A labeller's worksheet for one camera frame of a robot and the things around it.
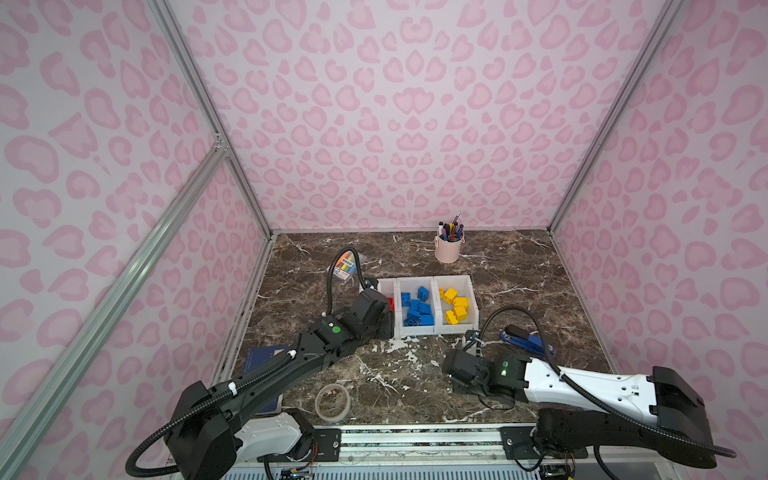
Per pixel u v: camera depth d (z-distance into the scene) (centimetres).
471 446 75
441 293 98
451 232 104
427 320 93
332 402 80
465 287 98
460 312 93
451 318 93
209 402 40
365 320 59
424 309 96
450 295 98
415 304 97
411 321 93
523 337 87
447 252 108
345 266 109
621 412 42
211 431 38
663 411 41
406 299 97
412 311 94
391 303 93
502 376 54
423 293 97
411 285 98
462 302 98
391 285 96
